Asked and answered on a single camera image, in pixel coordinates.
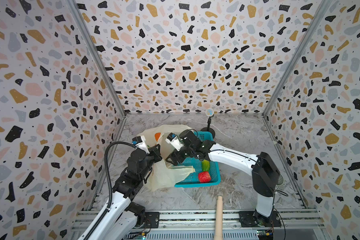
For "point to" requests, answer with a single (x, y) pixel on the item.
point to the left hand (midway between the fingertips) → (161, 142)
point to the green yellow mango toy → (205, 165)
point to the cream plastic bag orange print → (164, 174)
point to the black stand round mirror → (209, 112)
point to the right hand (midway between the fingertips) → (168, 152)
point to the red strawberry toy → (204, 177)
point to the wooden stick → (218, 233)
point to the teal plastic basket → (192, 180)
